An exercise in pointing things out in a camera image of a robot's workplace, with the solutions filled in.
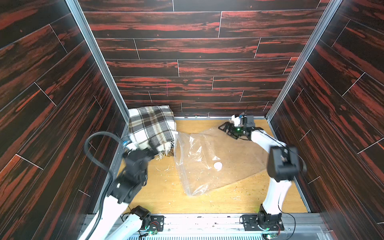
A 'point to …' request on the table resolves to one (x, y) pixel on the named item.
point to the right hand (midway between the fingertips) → (225, 129)
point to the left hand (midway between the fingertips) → (146, 143)
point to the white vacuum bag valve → (218, 165)
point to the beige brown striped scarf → (152, 127)
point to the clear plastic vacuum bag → (209, 160)
